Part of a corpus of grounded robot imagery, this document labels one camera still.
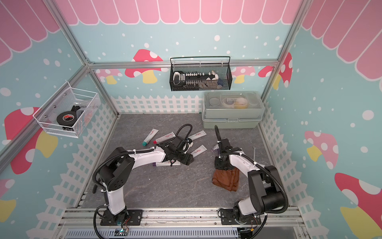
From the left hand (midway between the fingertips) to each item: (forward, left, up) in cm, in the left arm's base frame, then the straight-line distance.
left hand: (188, 159), depth 93 cm
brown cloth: (-12, -24, +1) cm, 26 cm away
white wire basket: (+17, +56, +31) cm, 66 cm away
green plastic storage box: (+32, -29, +13) cm, 45 cm away
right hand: (-4, -19, 0) cm, 19 cm away
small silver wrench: (+7, -44, -2) cm, 44 cm away
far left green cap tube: (+17, +28, -1) cm, 33 cm away
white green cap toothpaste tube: (+20, -6, 0) cm, 20 cm away
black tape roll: (+4, +57, +33) cm, 66 cm away
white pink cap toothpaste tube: (+17, +18, -1) cm, 25 cm away
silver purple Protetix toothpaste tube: (+8, -17, +1) cm, 19 cm away
